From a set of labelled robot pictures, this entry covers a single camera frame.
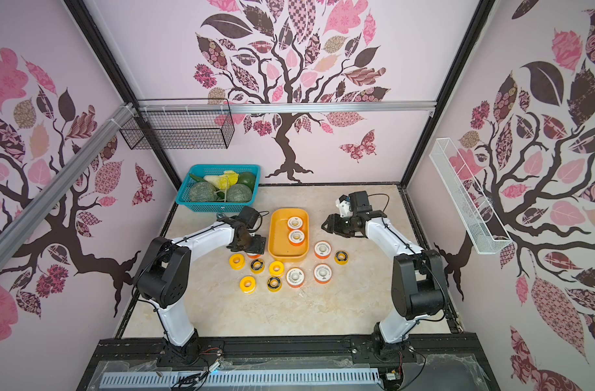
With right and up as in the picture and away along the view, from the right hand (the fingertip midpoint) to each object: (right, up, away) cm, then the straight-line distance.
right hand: (327, 229), depth 89 cm
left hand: (-30, -9, +5) cm, 31 cm away
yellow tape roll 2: (-19, -15, +2) cm, 25 cm away
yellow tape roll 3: (-30, -20, -2) cm, 36 cm away
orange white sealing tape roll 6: (-2, -17, 0) cm, 17 cm away
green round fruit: (-35, +22, +21) cm, 46 cm away
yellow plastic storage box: (-19, -9, +10) cm, 23 cm away
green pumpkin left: (-52, +15, +12) cm, 56 cm away
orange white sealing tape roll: (-13, +2, +14) cm, 19 cm away
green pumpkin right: (-38, +15, +14) cm, 43 cm away
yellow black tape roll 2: (-20, -20, -2) cm, 28 cm away
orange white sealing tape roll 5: (-12, -18, -1) cm, 22 cm away
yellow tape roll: (-35, -13, +3) cm, 38 cm away
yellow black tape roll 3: (+6, -12, +5) cm, 14 cm away
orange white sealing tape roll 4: (-1, -9, +7) cm, 11 cm away
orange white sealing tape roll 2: (-12, -4, +9) cm, 16 cm away
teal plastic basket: (-63, +24, +24) cm, 71 cm away
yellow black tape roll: (-27, -14, +3) cm, 31 cm away
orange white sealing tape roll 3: (-29, -11, +5) cm, 31 cm away
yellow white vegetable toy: (-47, +20, +23) cm, 56 cm away
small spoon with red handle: (-46, +4, +17) cm, 49 cm away
